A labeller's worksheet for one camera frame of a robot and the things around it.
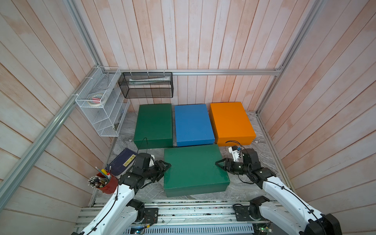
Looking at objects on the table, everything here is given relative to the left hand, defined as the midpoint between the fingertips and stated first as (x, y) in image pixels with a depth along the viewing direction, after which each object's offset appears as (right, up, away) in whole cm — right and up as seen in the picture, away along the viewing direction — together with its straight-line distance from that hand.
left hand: (169, 170), depth 78 cm
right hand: (+27, +3, +2) cm, 27 cm away
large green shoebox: (+13, 0, -2) cm, 13 cm away
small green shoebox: (-13, +24, +18) cm, 32 cm away
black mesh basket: (-19, +54, +26) cm, 63 cm away
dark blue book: (-33, 0, +13) cm, 35 cm away
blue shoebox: (+14, +25, +19) cm, 34 cm away
